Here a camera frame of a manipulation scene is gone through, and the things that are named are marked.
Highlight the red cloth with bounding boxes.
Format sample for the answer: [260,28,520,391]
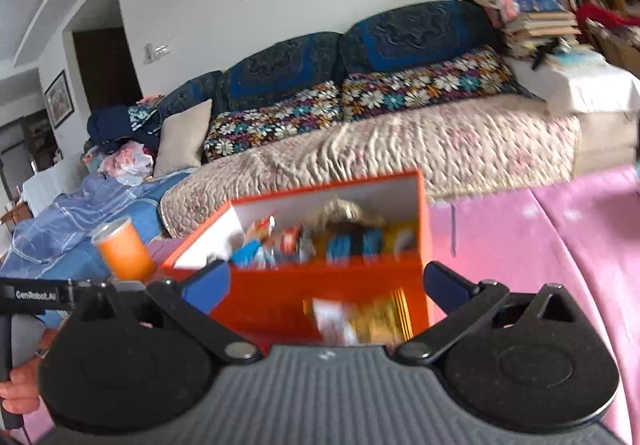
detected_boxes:
[575,2,640,30]

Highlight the navy clothes pile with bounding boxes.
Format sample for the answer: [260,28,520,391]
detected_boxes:
[87,105,163,156]

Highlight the yellow snack packet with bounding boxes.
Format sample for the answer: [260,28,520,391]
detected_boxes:
[384,221,420,258]

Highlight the white cloth-covered side table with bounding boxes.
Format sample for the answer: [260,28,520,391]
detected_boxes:
[510,47,640,116]

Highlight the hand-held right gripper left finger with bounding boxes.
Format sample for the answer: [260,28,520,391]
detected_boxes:
[67,261,263,365]

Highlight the orange cardboard box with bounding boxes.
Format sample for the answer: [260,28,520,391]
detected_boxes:
[160,170,433,346]

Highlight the yellow wrapped snack bag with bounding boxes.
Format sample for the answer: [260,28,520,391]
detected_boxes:
[304,196,390,232]

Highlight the orange white canister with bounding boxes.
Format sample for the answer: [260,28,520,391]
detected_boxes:
[91,217,157,282]

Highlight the small framed picture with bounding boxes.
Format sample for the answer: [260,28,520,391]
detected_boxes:
[44,70,76,129]

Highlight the sofa with beige quilted cover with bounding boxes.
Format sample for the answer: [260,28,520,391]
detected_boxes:
[87,0,586,241]

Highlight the blue striped blanket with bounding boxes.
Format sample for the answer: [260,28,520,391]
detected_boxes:
[0,167,198,281]

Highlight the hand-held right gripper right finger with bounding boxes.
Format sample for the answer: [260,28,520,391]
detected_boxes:
[395,261,586,366]

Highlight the dark wooden door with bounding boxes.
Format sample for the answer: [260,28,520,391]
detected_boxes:
[72,27,144,113]

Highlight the blue snack packet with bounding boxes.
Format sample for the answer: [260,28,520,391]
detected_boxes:
[324,229,383,260]

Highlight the pink tablecloth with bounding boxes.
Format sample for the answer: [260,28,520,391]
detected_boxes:
[0,164,640,445]

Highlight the stack of books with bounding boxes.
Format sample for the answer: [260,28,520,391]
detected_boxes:
[475,0,583,60]

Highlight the white wall switch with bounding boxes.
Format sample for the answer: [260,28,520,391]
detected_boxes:
[143,42,171,64]

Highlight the beige pillow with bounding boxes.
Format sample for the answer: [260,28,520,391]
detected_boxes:
[152,99,213,178]

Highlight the person's left hand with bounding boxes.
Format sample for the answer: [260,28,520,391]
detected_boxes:
[0,329,58,417]

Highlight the blue patterned back cushion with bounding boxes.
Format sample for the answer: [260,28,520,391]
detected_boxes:
[340,0,503,74]
[159,71,226,118]
[220,31,347,113]

